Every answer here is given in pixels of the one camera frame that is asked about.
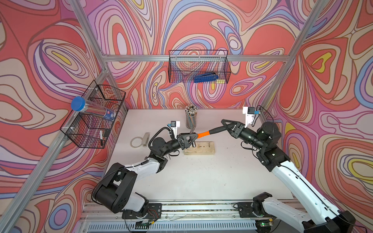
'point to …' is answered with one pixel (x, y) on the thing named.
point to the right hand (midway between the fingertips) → (221, 125)
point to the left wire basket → (84, 129)
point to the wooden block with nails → (202, 148)
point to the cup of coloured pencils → (191, 111)
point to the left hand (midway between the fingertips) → (197, 138)
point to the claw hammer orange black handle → (213, 131)
